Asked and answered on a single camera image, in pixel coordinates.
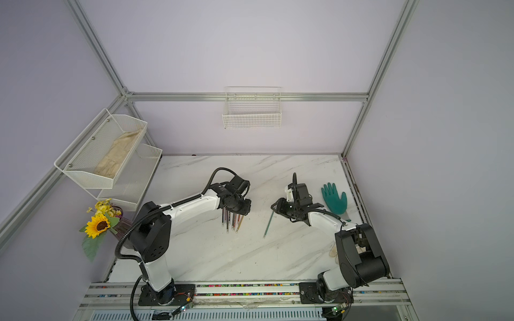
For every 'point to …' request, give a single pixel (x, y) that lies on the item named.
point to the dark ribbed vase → (123, 227)
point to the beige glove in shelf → (109, 166)
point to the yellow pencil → (242, 217)
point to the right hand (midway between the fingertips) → (276, 208)
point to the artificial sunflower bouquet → (106, 216)
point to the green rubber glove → (336, 205)
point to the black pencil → (227, 221)
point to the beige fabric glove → (333, 253)
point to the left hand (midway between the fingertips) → (247, 211)
